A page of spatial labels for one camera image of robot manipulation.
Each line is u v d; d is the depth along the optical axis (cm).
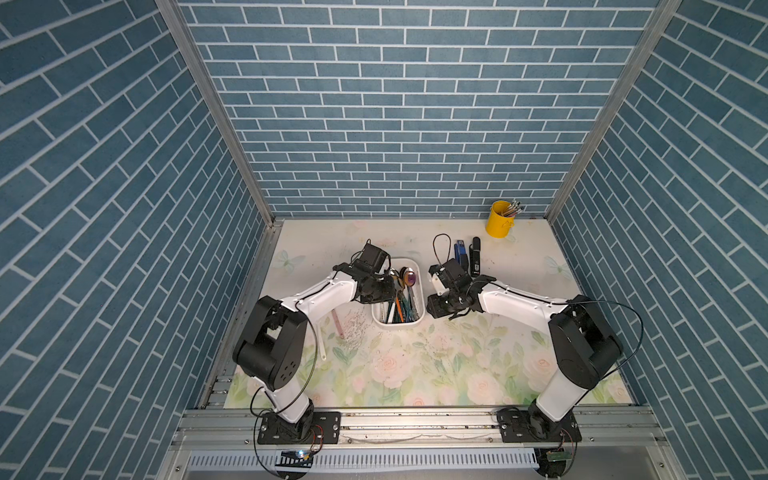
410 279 101
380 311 94
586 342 47
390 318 91
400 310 93
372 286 75
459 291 71
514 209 102
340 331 91
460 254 109
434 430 75
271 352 46
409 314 93
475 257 107
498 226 112
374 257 72
